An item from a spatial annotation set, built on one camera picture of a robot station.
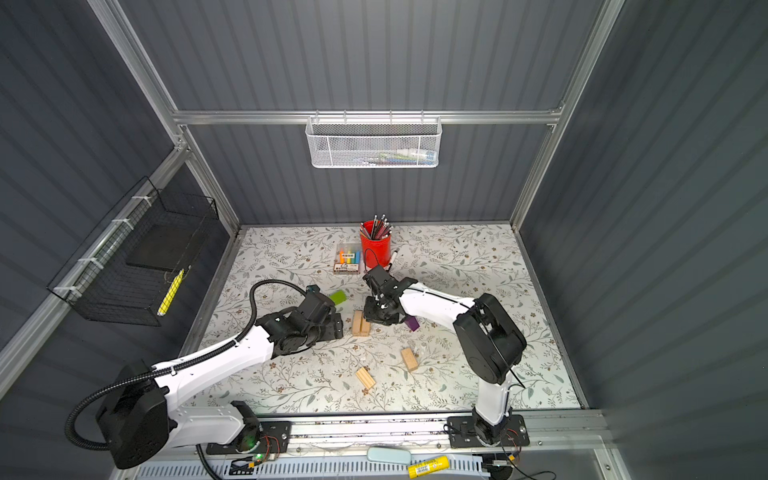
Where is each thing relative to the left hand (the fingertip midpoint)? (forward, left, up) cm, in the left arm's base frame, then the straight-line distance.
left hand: (334, 325), depth 84 cm
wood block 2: (+4, -6, -6) cm, 9 cm away
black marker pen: (+29, -19, -6) cm, 35 cm away
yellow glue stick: (-33, -25, -6) cm, 42 cm away
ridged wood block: (-12, -8, -8) cm, 17 cm away
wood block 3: (-8, -21, -6) cm, 24 cm away
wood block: (+1, -9, -6) cm, 10 cm away
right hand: (+3, -10, -4) cm, 12 cm away
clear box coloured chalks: (+30, -3, -6) cm, 31 cm away
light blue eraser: (-31, -14, -6) cm, 35 cm away
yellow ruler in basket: (+1, +35, +19) cm, 40 cm away
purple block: (+3, -23, -8) cm, 25 cm away
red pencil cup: (+27, -13, +4) cm, 30 cm away
